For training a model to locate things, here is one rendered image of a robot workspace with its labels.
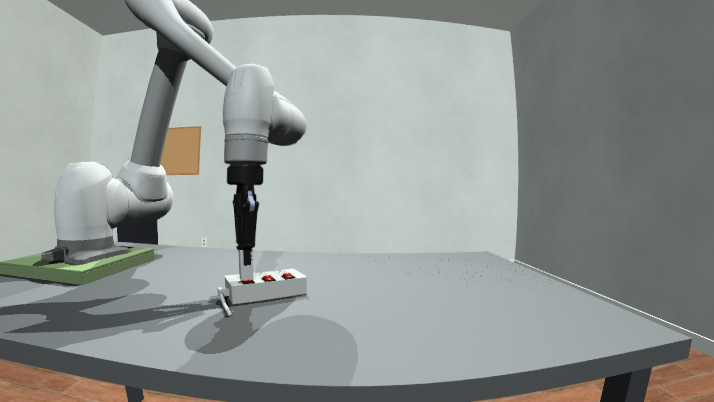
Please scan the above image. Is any white power strip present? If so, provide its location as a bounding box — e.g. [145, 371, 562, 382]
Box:
[218, 269, 307, 316]

